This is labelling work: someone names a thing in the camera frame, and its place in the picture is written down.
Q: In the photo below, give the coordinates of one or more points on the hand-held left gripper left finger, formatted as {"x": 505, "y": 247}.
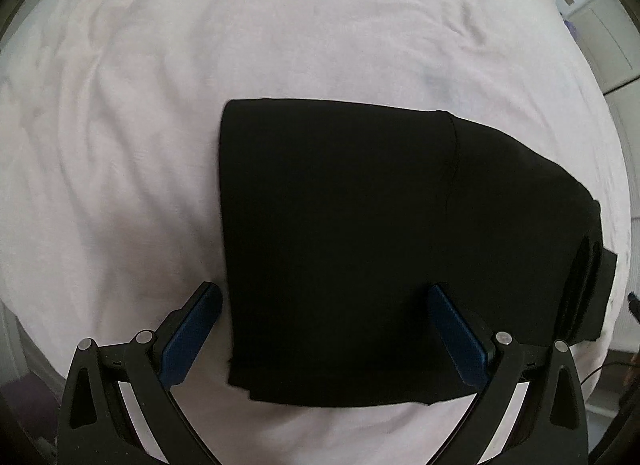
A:
{"x": 192, "y": 332}

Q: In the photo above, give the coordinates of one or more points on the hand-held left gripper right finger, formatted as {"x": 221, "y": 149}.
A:
{"x": 457, "y": 340}

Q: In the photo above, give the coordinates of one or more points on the black pants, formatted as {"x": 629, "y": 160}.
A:
{"x": 390, "y": 225}

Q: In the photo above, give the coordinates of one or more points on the white wardrobe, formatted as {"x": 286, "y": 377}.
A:
{"x": 605, "y": 35}

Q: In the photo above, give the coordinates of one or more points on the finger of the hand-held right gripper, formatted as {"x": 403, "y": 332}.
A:
{"x": 635, "y": 307}

